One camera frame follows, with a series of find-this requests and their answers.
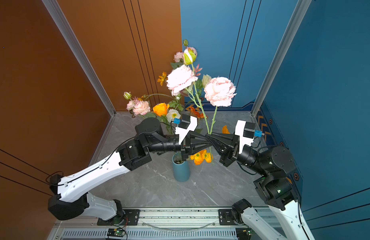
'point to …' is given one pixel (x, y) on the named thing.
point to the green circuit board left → (115, 232)
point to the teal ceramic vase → (181, 169)
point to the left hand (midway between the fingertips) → (211, 140)
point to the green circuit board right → (243, 233)
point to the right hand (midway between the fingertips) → (205, 136)
